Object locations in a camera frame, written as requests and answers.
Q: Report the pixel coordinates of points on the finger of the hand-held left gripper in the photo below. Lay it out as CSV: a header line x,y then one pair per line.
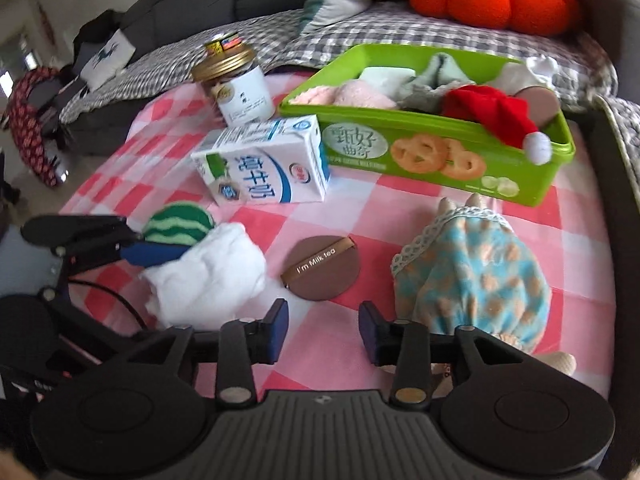
x,y
75,232
147,256

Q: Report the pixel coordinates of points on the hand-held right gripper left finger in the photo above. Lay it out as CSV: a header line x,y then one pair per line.
x,y
274,332

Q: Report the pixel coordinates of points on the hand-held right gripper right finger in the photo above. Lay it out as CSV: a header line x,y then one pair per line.
x,y
367,332

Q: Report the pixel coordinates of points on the green striped watermelon ball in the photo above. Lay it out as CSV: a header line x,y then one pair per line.
x,y
177,222

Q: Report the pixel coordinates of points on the brown powder puff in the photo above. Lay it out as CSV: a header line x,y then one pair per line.
x,y
325,280
542,107

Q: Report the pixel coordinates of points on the white cloth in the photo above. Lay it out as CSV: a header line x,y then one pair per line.
x,y
215,275
520,77

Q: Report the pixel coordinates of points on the plush rabbit doll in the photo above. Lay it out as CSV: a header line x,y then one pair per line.
x,y
470,280

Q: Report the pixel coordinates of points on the green plastic cookie box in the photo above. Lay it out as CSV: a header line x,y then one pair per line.
x,y
360,145

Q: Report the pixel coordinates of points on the pink fluffy sock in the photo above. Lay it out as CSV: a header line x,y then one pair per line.
x,y
315,96
365,96

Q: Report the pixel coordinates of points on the red santa hat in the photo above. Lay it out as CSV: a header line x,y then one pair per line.
x,y
490,110

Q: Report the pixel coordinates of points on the white foam block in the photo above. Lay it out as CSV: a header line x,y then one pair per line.
x,y
385,75

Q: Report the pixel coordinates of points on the green fluffy towel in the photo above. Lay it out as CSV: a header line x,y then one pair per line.
x,y
435,82

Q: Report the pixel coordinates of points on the pink checked tablecloth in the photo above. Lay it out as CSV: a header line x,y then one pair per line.
x,y
150,160

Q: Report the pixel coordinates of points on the red patterned cloth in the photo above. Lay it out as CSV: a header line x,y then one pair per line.
x,y
30,125

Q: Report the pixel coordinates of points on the white milk carton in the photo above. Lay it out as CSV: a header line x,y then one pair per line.
x,y
260,170

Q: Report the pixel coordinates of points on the white deer print pillow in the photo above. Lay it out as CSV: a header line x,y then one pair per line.
x,y
105,57

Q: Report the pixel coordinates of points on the clear jar with gold lid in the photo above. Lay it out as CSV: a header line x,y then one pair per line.
x,y
245,95

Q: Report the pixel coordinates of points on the grey checked sofa cover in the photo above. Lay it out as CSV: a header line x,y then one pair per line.
x,y
165,65

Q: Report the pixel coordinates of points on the grey pebble quilted cover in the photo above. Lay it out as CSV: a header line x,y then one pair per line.
x,y
622,130

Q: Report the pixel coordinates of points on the orange pumpkin cushion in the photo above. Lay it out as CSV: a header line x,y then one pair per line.
x,y
500,7

